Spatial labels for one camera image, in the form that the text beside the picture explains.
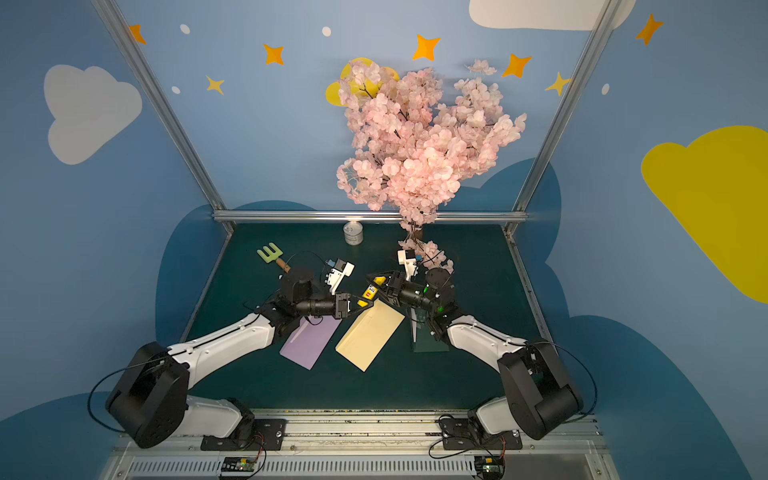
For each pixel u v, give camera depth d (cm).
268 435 74
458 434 74
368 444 74
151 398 42
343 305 70
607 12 69
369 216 119
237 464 72
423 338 91
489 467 73
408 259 75
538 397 43
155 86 81
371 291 75
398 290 70
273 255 112
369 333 93
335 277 72
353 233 114
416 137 73
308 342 86
